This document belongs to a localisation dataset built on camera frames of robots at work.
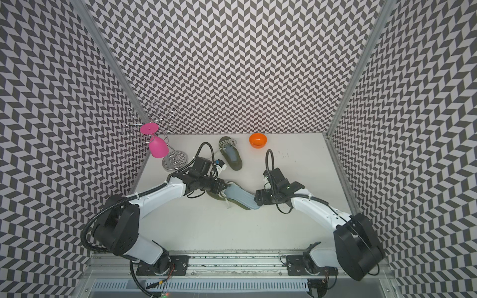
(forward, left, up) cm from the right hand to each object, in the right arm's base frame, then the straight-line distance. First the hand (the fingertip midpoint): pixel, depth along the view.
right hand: (262, 201), depth 84 cm
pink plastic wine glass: (+21, +49, +15) cm, 56 cm away
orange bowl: (+41, +1, -3) cm, 41 cm away
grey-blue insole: (+5, +12, -2) cm, 13 cm away
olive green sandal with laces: (+32, +18, +2) cm, 37 cm away
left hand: (+6, +17, +2) cm, 18 cm away
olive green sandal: (+2, +19, +3) cm, 19 cm away
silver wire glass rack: (+27, +49, -4) cm, 56 cm away
